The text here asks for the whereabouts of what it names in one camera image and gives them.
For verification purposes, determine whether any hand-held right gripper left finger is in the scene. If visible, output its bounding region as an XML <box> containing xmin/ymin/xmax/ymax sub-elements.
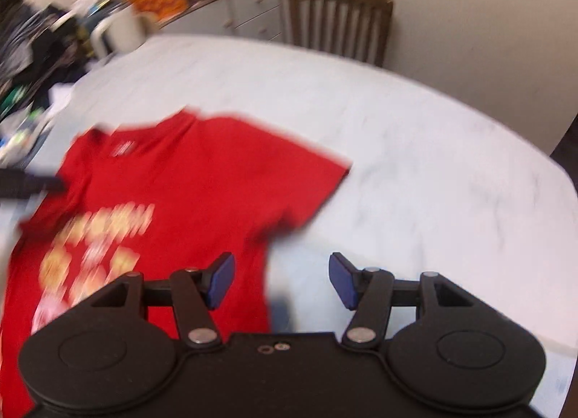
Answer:
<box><xmin>91</xmin><ymin>252</ymin><xmax>236</xmax><ymax>349</ymax></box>

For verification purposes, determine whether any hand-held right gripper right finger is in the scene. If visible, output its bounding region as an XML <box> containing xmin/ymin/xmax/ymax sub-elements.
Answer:
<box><xmin>329</xmin><ymin>252</ymin><xmax>476</xmax><ymax>349</ymax></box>

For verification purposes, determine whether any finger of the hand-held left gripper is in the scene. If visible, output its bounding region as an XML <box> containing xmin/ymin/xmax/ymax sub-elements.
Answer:
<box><xmin>0</xmin><ymin>166</ymin><xmax>65</xmax><ymax>200</ymax></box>

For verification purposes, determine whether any red printed t-shirt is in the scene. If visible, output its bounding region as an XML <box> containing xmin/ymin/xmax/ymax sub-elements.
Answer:
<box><xmin>0</xmin><ymin>109</ymin><xmax>354</xmax><ymax>418</ymax></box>

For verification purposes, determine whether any pile of folded clothes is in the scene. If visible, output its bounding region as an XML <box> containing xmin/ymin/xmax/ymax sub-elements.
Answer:
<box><xmin>0</xmin><ymin>0</ymin><xmax>98</xmax><ymax>122</ymax></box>

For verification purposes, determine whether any tissue pack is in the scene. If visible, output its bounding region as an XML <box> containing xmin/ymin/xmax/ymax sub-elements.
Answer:
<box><xmin>0</xmin><ymin>122</ymin><xmax>44</xmax><ymax>160</ymax></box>

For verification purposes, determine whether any white mug steel rim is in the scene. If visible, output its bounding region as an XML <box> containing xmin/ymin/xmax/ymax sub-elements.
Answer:
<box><xmin>90</xmin><ymin>7</ymin><xmax>148</xmax><ymax>60</ymax></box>

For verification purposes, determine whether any white drawer cabinet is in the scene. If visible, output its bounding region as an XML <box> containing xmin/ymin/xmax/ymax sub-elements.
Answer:
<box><xmin>158</xmin><ymin>0</ymin><xmax>288</xmax><ymax>44</ymax></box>

